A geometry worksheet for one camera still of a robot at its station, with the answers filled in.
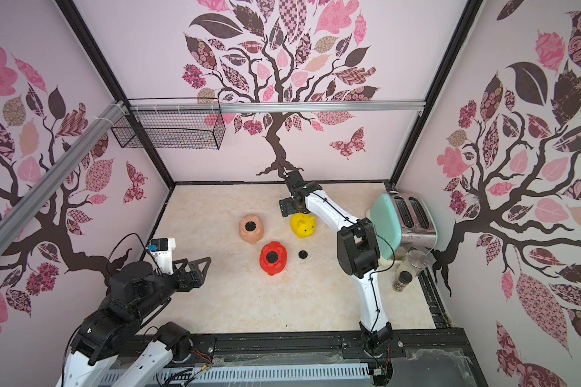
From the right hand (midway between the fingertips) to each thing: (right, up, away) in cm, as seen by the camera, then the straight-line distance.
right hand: (297, 204), depth 97 cm
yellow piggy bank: (+2, -8, -5) cm, 10 cm away
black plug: (-19, -9, -4) cm, 21 cm away
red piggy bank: (-9, -23, -14) cm, 29 cm away
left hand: (-28, -18, -30) cm, 45 cm away
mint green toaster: (+38, -7, -14) cm, 41 cm away
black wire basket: (-51, +33, -3) cm, 61 cm away
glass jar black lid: (+38, -20, -21) cm, 48 cm away
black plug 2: (-9, -19, -12) cm, 25 cm away
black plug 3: (+2, -20, -3) cm, 21 cm away
